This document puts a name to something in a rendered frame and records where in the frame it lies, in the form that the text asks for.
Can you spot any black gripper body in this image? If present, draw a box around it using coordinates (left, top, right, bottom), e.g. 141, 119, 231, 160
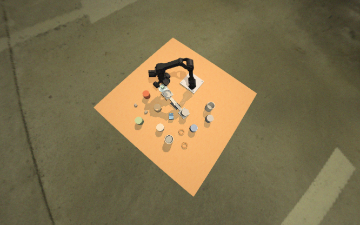
152, 72, 170, 88

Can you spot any orange-brown cylinder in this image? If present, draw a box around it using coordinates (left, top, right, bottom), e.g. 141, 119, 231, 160
143, 90, 150, 99

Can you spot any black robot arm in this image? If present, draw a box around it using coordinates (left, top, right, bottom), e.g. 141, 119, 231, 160
148, 57, 196, 90

